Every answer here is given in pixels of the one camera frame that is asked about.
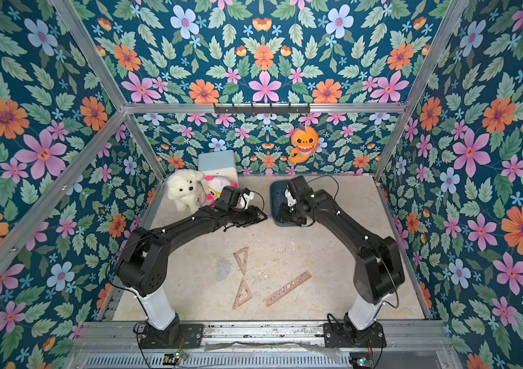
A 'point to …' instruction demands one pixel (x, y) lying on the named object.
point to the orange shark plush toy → (304, 140)
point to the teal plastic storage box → (278, 199)
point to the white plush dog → (185, 191)
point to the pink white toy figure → (215, 187)
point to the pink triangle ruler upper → (241, 257)
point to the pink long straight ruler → (287, 288)
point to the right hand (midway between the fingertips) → (281, 213)
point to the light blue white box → (219, 164)
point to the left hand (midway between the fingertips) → (266, 213)
